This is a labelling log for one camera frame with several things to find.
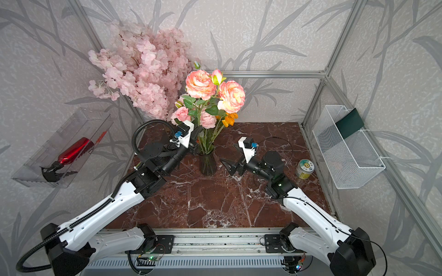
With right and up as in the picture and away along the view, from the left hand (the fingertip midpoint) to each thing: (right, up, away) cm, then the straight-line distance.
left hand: (200, 126), depth 62 cm
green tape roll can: (+50, -20, +27) cm, 60 cm away
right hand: (+10, -10, +6) cm, 15 cm away
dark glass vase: (-1, -18, +29) cm, 34 cm away
